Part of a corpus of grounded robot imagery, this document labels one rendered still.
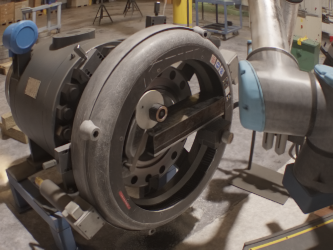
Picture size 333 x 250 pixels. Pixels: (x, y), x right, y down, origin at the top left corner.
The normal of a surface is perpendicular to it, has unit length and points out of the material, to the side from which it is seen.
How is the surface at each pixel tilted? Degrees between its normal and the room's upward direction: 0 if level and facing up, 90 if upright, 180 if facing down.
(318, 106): 73
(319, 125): 103
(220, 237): 0
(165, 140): 90
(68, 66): 36
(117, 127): 90
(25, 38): 90
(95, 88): 51
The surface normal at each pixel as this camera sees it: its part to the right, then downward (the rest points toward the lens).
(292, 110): -0.22, 0.42
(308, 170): -0.80, -0.09
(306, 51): -0.62, 0.34
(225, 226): 0.00, -0.90
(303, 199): -0.98, 0.08
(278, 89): -0.19, -0.14
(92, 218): 0.75, 0.29
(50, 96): -0.59, -0.12
